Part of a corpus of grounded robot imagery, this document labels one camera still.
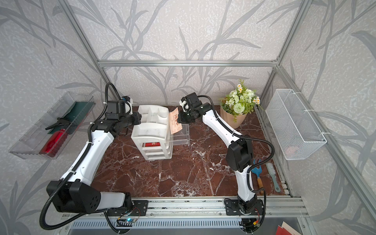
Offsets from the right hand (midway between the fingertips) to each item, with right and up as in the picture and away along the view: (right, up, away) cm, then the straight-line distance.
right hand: (176, 119), depth 84 cm
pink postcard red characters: (-1, -4, 0) cm, 4 cm away
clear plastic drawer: (+3, -11, +2) cm, 12 cm away
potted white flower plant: (+36, +9, 0) cm, 37 cm away
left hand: (-19, +2, -5) cm, 20 cm away
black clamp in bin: (-50, -1, -19) cm, 54 cm away
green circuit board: (-21, -49, -14) cm, 55 cm away
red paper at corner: (+51, -52, -17) cm, 75 cm away
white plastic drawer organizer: (-12, -9, -5) cm, 15 cm away
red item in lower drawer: (-16, -16, +5) cm, 23 cm away
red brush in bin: (-46, -9, -26) cm, 54 cm away
